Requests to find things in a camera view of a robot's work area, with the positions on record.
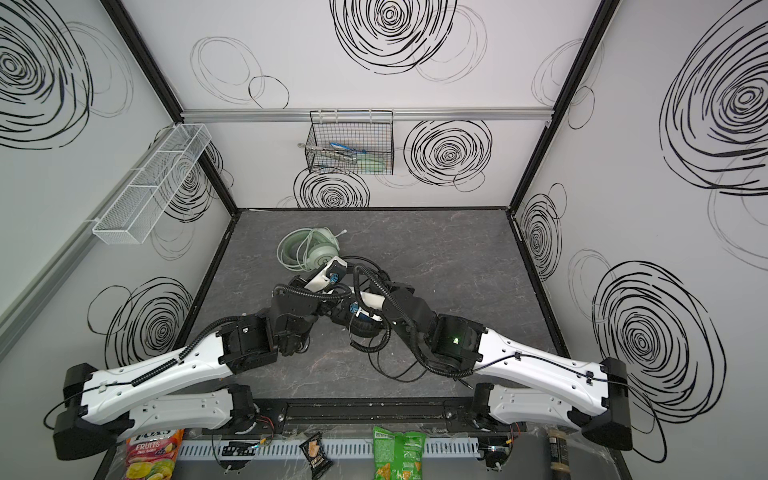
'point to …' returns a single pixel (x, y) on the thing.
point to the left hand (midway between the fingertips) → (324, 268)
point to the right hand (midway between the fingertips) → (376, 279)
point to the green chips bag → (398, 456)
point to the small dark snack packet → (312, 448)
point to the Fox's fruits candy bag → (152, 455)
